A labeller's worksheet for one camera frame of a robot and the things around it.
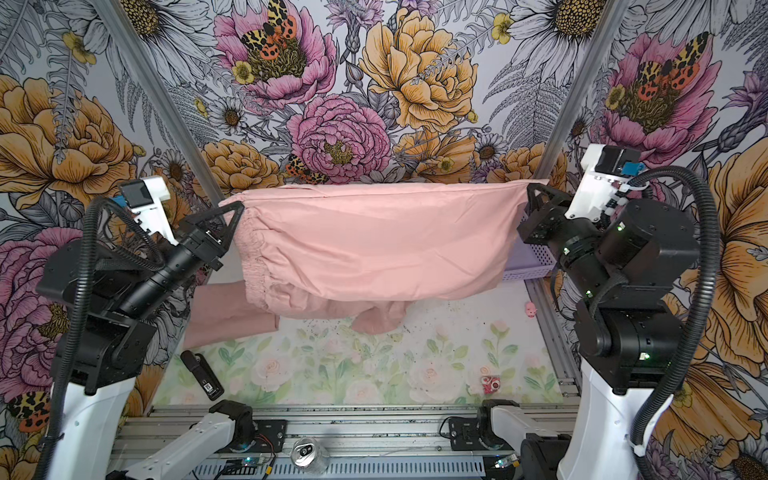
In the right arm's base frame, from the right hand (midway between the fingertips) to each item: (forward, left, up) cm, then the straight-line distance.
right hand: (524, 196), depth 47 cm
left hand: (0, +44, -3) cm, 44 cm away
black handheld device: (-5, +74, -51) cm, 90 cm away
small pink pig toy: (+11, -22, -55) cm, 60 cm away
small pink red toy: (-13, -4, -52) cm, 53 cm away
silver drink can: (-28, +38, -41) cm, 63 cm away
